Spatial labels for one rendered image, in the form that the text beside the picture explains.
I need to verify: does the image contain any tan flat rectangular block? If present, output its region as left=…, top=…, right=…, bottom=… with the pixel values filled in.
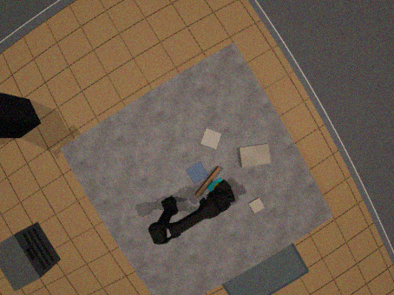
left=239, top=143, right=271, bottom=167

